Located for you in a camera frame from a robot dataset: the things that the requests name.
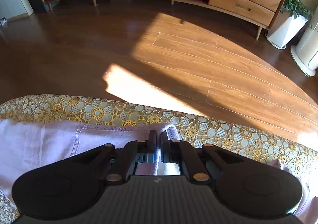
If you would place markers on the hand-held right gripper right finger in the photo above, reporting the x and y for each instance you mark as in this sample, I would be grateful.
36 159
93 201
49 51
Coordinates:
164 144

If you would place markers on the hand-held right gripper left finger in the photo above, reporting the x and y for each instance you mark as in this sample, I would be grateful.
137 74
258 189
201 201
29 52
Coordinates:
152 139

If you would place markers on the lilac sweatshirt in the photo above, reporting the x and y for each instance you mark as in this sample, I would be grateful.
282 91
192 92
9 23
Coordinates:
49 139

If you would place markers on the white planter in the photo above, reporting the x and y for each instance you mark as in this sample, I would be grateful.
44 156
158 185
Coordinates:
285 32

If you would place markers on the white tower air conditioner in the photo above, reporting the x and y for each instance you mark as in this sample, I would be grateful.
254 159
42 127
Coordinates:
308 50

